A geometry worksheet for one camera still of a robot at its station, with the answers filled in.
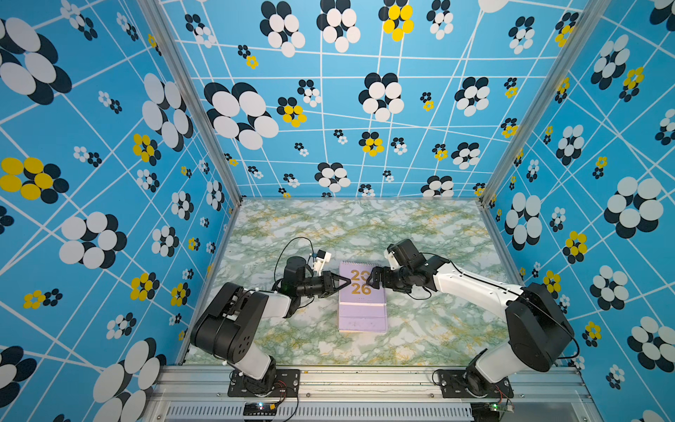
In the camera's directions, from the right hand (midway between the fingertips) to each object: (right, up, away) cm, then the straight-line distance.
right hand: (380, 282), depth 86 cm
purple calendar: (-6, -7, -5) cm, 10 cm away
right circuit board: (+27, -30, -17) cm, 44 cm away
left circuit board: (-35, -32, -14) cm, 50 cm away
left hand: (-9, +1, -3) cm, 10 cm away
